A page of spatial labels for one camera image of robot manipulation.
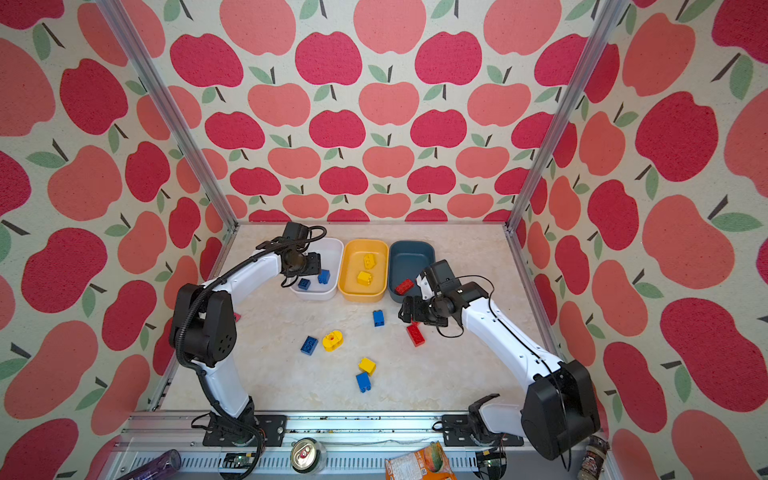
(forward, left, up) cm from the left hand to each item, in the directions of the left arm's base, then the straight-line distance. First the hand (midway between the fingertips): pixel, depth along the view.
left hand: (317, 268), depth 97 cm
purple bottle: (-53, +30, -5) cm, 61 cm away
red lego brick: (-3, -29, -7) cm, 30 cm away
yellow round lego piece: (-22, -7, -7) cm, 24 cm away
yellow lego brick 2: (+8, -17, -7) cm, 20 cm away
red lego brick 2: (-20, -31, -7) cm, 38 cm away
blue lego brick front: (-34, -16, -7) cm, 38 cm away
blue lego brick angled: (-23, +1, -8) cm, 24 cm away
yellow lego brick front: (-30, -17, -7) cm, 35 cm away
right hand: (-19, -31, +3) cm, 37 cm away
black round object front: (-52, -48, -12) cm, 72 cm away
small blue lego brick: (-2, +5, -7) cm, 9 cm away
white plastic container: (0, -2, -9) cm, 10 cm away
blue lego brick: (0, -1, -6) cm, 6 cm away
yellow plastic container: (+4, -15, -7) cm, 17 cm away
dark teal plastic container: (+10, -31, -9) cm, 34 cm away
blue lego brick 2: (-15, -20, -7) cm, 26 cm away
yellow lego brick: (0, -15, -6) cm, 16 cm away
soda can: (-51, -5, +2) cm, 51 cm away
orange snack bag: (-52, -32, -7) cm, 62 cm away
